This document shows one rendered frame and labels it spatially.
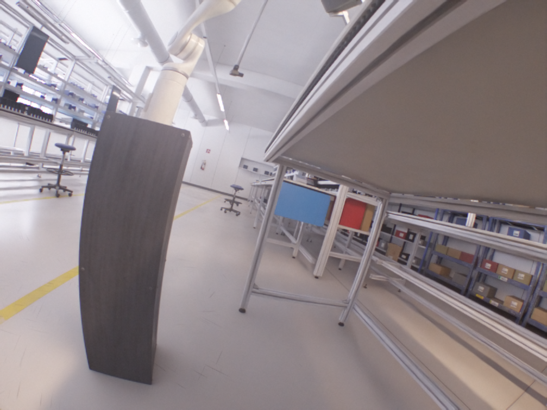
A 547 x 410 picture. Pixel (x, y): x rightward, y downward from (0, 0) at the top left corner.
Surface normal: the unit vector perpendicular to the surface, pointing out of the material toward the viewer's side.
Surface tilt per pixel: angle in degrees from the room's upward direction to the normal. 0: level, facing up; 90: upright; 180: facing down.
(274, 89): 90
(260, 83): 90
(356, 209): 90
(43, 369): 0
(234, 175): 90
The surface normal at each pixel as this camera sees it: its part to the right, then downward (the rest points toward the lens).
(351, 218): 0.13, 0.09
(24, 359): 0.27, -0.96
